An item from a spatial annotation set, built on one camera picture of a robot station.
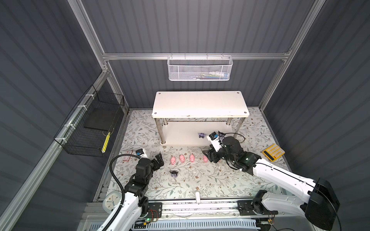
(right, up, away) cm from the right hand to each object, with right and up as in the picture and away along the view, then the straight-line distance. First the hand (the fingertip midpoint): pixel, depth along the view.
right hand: (208, 149), depth 79 cm
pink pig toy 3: (-15, -8, +12) cm, 21 cm away
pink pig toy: (-2, -5, -3) cm, 6 cm away
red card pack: (-51, -8, +12) cm, 53 cm away
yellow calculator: (+45, -5, +15) cm, 47 cm away
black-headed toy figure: (-19, -15, +3) cm, 25 cm away
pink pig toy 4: (-21, -9, +10) cm, 25 cm away
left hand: (-31, -5, +5) cm, 32 cm away
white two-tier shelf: (-13, +18, +36) cm, 42 cm away
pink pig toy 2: (-9, -8, +12) cm, 17 cm away
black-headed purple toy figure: (-2, +6, +15) cm, 17 cm away
